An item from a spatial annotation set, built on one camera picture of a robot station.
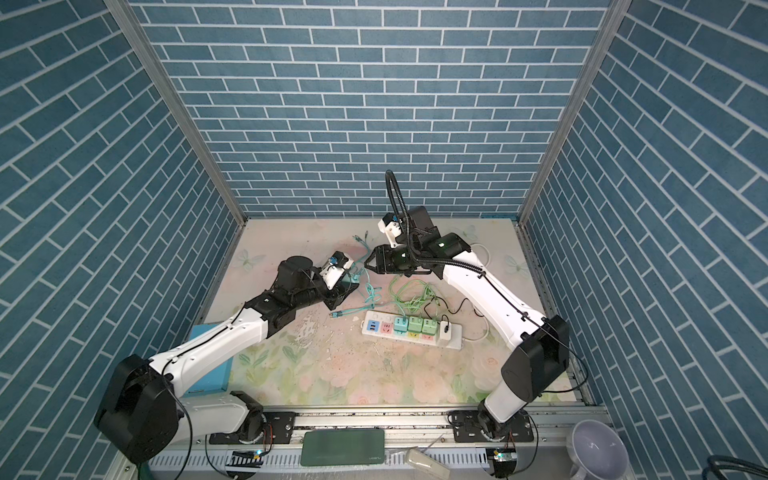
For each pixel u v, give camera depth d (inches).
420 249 23.0
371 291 30.1
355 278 31.2
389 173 23.2
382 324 35.2
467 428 28.9
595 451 27.6
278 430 29.0
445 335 31.9
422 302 37.2
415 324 33.3
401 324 33.3
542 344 16.6
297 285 25.1
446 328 32.0
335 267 27.2
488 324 19.5
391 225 27.3
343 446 27.9
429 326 33.2
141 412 15.8
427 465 26.7
